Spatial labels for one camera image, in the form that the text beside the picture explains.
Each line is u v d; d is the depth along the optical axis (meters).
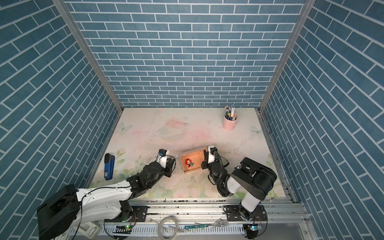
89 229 0.68
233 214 0.74
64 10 0.71
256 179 0.48
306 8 0.71
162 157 0.69
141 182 0.63
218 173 0.67
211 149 0.74
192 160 0.93
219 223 0.71
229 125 1.03
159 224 0.69
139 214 0.74
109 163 0.88
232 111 0.97
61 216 0.40
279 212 0.76
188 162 0.89
